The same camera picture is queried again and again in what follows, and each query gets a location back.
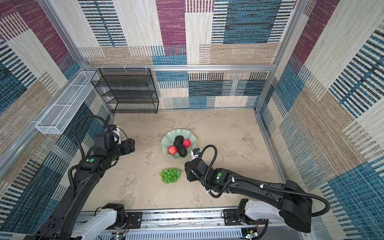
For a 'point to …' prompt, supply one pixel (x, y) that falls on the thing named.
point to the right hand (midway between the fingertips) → (190, 171)
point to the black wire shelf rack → (127, 90)
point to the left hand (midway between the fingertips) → (127, 140)
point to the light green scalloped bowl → (167, 141)
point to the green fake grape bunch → (170, 175)
